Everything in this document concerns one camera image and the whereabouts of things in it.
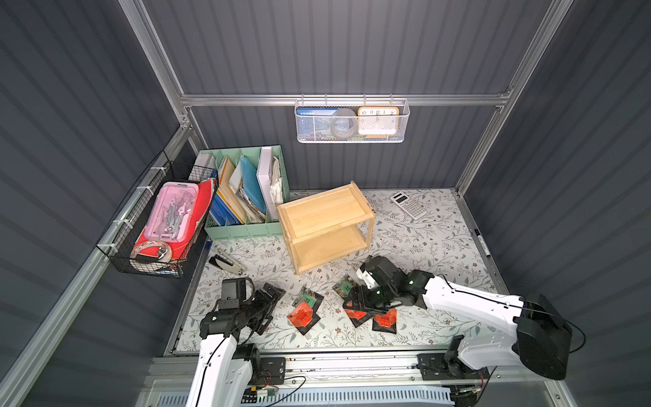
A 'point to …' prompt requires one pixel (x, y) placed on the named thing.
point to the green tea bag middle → (344, 286)
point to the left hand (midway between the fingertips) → (276, 301)
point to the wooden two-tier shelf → (327, 225)
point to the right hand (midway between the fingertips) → (354, 305)
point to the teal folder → (252, 184)
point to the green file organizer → (256, 224)
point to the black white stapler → (226, 263)
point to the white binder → (264, 175)
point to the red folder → (201, 198)
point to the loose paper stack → (276, 181)
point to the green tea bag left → (306, 295)
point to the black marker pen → (482, 242)
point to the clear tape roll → (165, 256)
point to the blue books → (222, 213)
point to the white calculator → (408, 205)
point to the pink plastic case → (172, 216)
